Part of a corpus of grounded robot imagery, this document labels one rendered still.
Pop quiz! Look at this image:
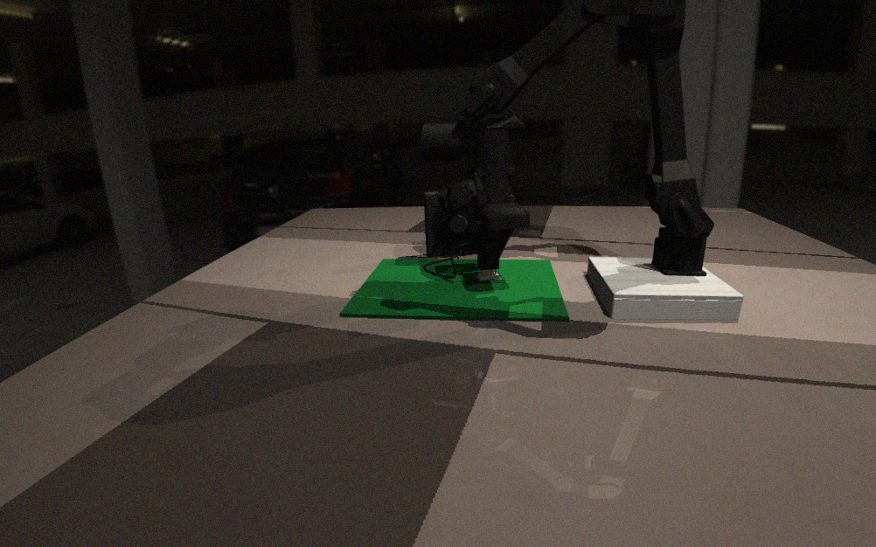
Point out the black cable with plug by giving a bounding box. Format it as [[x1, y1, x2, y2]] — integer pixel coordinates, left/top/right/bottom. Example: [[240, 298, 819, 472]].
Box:
[[423, 239, 499, 279]]

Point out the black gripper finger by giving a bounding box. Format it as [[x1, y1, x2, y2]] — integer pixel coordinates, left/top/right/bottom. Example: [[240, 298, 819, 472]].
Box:
[[469, 212, 487, 243], [476, 220, 514, 263]]

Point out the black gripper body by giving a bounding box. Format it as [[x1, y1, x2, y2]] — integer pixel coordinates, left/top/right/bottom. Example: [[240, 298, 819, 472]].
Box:
[[470, 160, 530, 230]]

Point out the green circuit board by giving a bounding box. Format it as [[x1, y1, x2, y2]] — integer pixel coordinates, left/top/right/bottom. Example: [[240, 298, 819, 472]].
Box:
[[339, 259, 569, 322]]

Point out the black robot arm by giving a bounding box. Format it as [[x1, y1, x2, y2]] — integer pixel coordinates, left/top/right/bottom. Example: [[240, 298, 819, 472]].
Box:
[[420, 0, 714, 276]]

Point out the black square fan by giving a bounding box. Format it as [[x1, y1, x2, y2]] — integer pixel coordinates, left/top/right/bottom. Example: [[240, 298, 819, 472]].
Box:
[[424, 191, 483, 258]]

